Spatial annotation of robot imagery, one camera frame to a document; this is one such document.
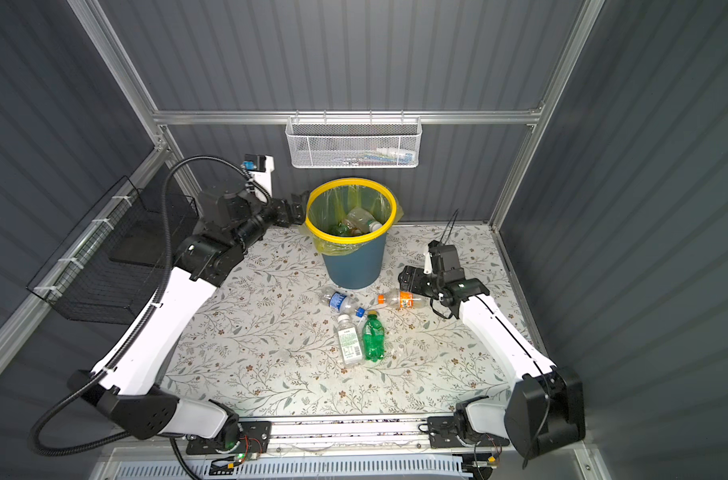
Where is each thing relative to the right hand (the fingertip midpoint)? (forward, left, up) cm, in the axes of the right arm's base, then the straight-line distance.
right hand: (414, 280), depth 84 cm
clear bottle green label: (-15, +18, -13) cm, 27 cm away
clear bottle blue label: (0, +22, -12) cm, 25 cm away
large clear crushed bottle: (+20, +16, +5) cm, 26 cm away
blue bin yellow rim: (+14, +17, -14) cm, 26 cm away
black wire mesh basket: (-5, +75, +13) cm, 77 cm away
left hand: (+5, +30, +29) cm, 42 cm away
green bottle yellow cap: (+20, +23, +1) cm, 30 cm away
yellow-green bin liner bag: (+24, +26, +7) cm, 36 cm away
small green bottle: (-11, +12, -14) cm, 21 cm away
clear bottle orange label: (+1, +3, -13) cm, 13 cm away
